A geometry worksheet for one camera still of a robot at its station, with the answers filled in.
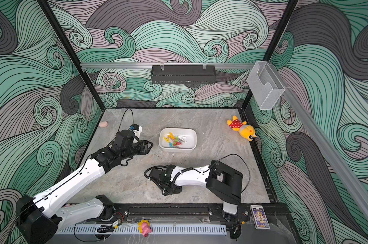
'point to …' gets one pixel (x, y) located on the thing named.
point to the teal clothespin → (171, 145)
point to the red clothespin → (177, 143)
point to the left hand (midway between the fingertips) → (150, 142)
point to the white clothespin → (181, 139)
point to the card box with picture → (260, 219)
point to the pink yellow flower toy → (144, 226)
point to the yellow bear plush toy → (246, 130)
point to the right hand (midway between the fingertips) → (168, 194)
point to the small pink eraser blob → (103, 124)
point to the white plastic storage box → (191, 137)
